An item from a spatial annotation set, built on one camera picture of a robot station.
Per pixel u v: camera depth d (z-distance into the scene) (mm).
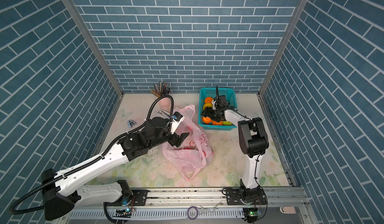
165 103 1081
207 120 961
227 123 964
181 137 632
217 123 963
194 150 811
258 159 560
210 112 903
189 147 917
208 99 1109
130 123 1014
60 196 390
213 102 956
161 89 1056
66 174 402
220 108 806
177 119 598
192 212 704
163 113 1081
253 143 532
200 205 724
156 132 521
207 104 1058
